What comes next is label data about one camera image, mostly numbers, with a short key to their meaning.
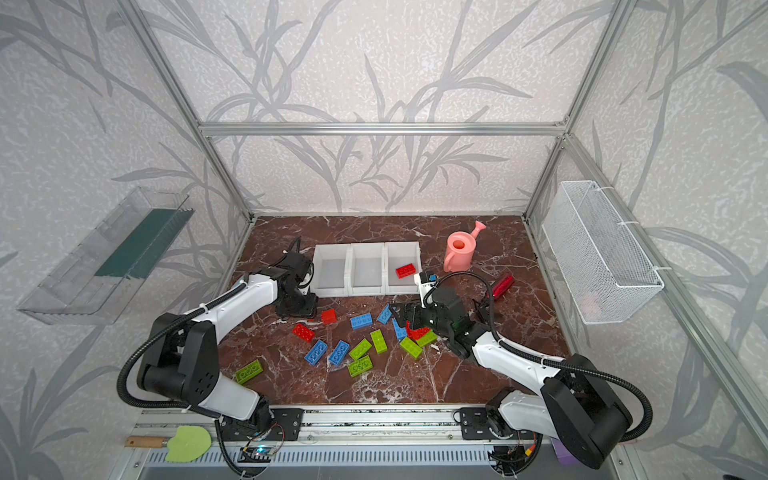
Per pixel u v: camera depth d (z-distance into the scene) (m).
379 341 0.87
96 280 0.65
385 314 0.93
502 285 0.97
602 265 0.62
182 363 0.44
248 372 0.81
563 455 0.70
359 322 0.90
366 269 1.02
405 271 1.02
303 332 0.89
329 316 0.99
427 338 0.88
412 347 0.85
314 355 0.84
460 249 0.96
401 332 0.88
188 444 0.71
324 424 0.75
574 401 0.41
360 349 0.87
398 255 1.05
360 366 0.83
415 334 0.86
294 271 0.70
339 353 0.84
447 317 0.65
